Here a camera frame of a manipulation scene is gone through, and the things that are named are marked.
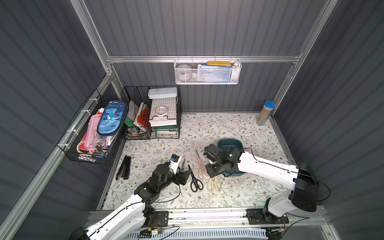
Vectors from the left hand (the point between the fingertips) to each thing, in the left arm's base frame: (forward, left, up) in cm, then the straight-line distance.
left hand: (183, 167), depth 79 cm
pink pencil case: (+7, +41, +20) cm, 46 cm away
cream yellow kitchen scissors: (-5, -17, -11) cm, 21 cm away
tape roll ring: (+34, +15, +9) cm, 38 cm away
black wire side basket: (+2, +45, +23) cm, 51 cm away
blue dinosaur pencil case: (+14, +33, +24) cm, 43 cm away
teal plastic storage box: (+21, -31, -7) cm, 38 cm away
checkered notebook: (+42, +10, +9) cm, 44 cm away
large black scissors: (-5, -7, -11) cm, 14 cm away
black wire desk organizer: (+57, +39, +1) cm, 69 cm away
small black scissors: (+7, +1, -11) cm, 13 cm away
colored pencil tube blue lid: (+39, -55, +3) cm, 68 cm away
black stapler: (+2, +35, -9) cm, 36 cm away
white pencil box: (+50, +19, +12) cm, 55 cm away
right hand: (-1, -15, 0) cm, 16 cm away
